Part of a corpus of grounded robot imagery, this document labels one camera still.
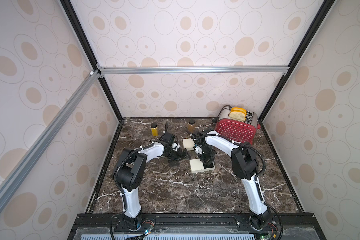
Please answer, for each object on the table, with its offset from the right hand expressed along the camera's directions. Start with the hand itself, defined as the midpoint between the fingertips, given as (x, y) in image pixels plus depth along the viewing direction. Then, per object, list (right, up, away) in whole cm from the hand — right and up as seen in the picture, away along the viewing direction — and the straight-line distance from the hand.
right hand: (207, 165), depth 92 cm
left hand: (-12, +4, -3) cm, 13 cm away
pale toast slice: (+20, +31, +2) cm, 37 cm away
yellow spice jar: (-35, +23, +11) cm, 43 cm away
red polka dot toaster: (+20, +22, +2) cm, 30 cm away
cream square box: (-6, 0, -3) cm, 7 cm away
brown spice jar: (-9, +25, +14) cm, 30 cm away
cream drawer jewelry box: (-11, +13, +3) cm, 18 cm away
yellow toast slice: (+21, +35, +2) cm, 41 cm away
